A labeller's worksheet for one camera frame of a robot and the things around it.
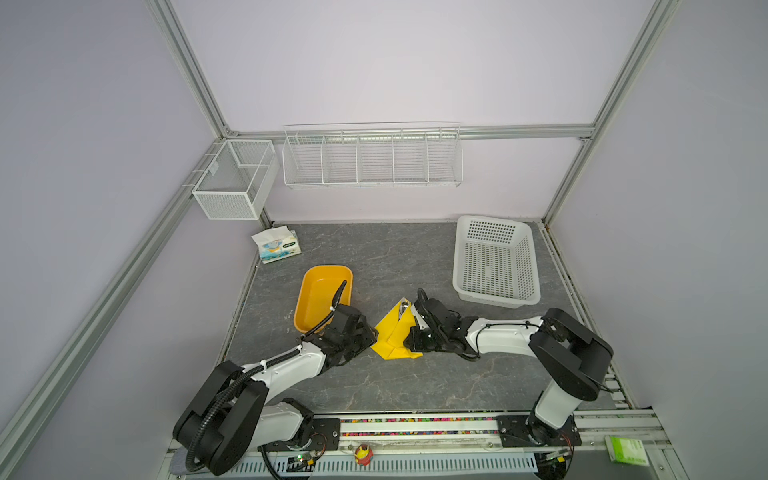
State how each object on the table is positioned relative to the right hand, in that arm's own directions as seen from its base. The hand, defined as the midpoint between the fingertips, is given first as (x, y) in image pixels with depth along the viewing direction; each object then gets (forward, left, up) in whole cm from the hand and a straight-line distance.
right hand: (404, 345), depth 88 cm
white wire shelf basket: (+56, +10, +29) cm, 64 cm away
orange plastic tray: (+20, +29, 0) cm, 35 cm away
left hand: (+1, +8, +2) cm, 9 cm away
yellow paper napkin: (+1, +4, +1) cm, 4 cm away
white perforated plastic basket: (+32, -34, -1) cm, 47 cm away
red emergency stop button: (-27, +9, +5) cm, 29 cm away
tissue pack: (+35, +46, +6) cm, 58 cm away
